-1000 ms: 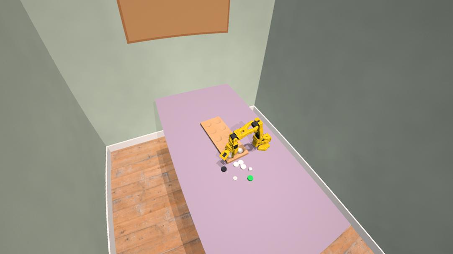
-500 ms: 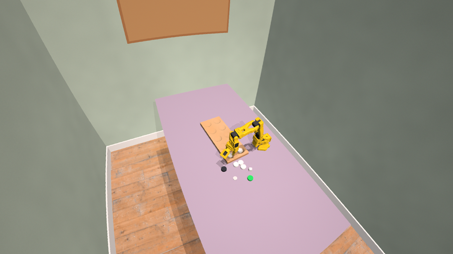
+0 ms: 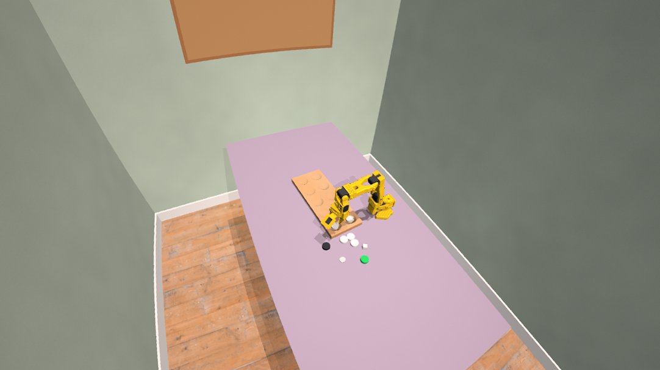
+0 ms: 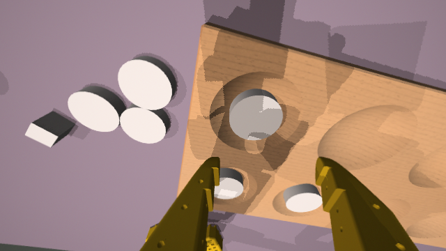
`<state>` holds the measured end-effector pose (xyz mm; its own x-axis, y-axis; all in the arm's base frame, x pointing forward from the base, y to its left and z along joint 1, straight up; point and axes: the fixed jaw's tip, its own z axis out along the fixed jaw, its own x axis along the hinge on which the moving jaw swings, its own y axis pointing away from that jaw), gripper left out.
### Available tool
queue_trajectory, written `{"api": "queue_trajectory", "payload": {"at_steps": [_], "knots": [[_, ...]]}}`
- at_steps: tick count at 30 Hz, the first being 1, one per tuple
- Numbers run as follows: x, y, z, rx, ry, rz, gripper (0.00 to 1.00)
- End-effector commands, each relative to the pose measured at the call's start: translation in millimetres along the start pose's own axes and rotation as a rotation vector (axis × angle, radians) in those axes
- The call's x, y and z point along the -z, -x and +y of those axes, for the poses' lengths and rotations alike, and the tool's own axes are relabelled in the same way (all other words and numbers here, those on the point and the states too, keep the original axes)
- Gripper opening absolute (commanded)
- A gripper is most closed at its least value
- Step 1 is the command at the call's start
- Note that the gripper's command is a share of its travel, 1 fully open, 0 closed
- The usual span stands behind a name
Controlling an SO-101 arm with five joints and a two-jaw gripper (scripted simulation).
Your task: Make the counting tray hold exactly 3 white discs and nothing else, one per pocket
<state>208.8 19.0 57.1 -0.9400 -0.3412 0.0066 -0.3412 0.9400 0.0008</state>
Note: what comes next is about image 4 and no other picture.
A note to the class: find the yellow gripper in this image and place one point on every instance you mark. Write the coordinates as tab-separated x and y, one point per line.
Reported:
360	221

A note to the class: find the white disc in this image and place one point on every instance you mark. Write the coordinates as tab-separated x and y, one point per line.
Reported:
96	108
255	114
302	198
231	184
147	82
144	125

